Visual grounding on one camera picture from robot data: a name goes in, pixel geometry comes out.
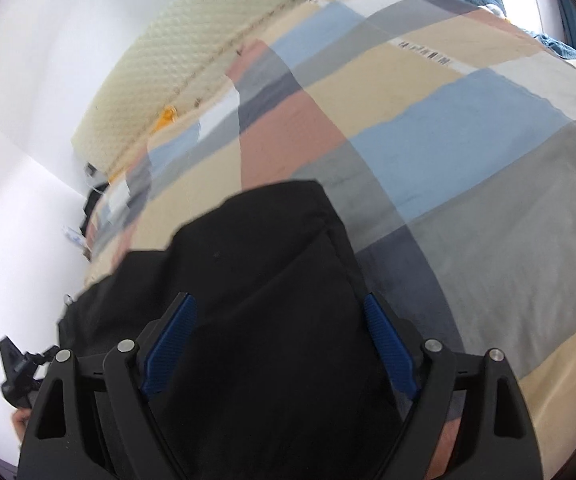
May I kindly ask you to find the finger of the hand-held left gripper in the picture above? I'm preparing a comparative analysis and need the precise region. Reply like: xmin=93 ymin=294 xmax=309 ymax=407
xmin=25 ymin=344 xmax=61 ymax=367

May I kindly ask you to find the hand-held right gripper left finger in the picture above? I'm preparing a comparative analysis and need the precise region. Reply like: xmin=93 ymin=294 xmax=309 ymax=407
xmin=18 ymin=292 xmax=199 ymax=480

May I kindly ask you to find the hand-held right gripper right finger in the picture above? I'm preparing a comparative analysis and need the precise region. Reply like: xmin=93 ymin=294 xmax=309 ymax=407
xmin=363 ymin=293 xmax=543 ymax=480

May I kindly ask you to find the black puffer jacket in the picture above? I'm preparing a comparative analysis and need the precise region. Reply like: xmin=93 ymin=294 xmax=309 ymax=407
xmin=57 ymin=179 xmax=464 ymax=480

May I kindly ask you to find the person's left hand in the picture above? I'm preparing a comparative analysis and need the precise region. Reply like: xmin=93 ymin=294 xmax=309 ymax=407
xmin=11 ymin=406 xmax=33 ymax=448

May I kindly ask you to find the white spray bottle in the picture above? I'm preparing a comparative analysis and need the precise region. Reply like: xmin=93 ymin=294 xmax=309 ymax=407
xmin=62 ymin=225 xmax=88 ymax=249

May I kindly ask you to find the black bag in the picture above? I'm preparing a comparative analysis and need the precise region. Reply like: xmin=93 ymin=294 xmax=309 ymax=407
xmin=80 ymin=186 xmax=112 ymax=237

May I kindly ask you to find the checkered bed blanket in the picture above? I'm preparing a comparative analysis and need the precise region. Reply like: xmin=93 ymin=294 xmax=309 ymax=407
xmin=80 ymin=0 xmax=576 ymax=480

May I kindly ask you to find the yellow pillow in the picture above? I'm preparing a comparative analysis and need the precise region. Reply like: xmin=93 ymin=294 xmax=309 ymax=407
xmin=149 ymin=104 xmax=177 ymax=134

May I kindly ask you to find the cream quilted headboard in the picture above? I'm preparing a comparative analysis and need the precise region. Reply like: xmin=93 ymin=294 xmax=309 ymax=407
xmin=70 ymin=0 xmax=371 ymax=182

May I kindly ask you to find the crumpled blue cloth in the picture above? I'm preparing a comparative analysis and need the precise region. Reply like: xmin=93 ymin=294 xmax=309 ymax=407
xmin=532 ymin=32 xmax=576 ymax=67

